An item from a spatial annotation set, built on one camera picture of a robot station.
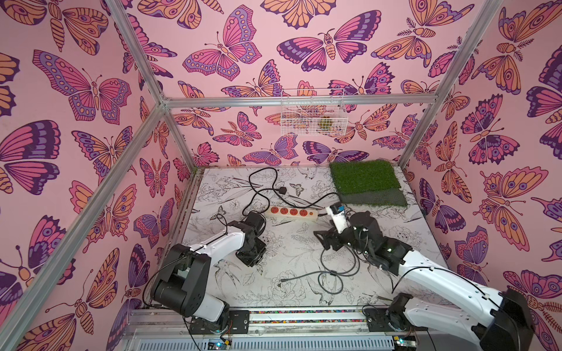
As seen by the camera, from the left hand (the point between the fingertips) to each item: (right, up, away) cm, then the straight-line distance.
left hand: (265, 254), depth 89 cm
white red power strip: (+11, +15, +11) cm, 22 cm away
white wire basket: (+21, +60, +6) cm, 64 cm away
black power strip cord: (+6, +26, +21) cm, 34 cm away
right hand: (+22, +14, -12) cm, 29 cm away
